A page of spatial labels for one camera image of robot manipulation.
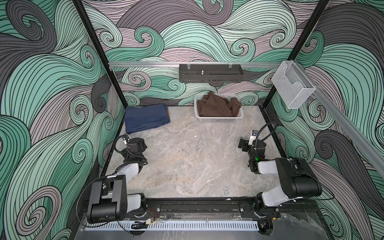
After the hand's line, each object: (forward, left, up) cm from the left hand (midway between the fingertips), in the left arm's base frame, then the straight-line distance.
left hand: (132, 142), depth 89 cm
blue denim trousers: (+26, +3, -7) cm, 27 cm away
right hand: (+5, -72, -1) cm, 73 cm away
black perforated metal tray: (+38, -48, +24) cm, 66 cm away
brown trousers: (+34, -52, -1) cm, 62 cm away
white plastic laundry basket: (+21, -55, -2) cm, 59 cm away
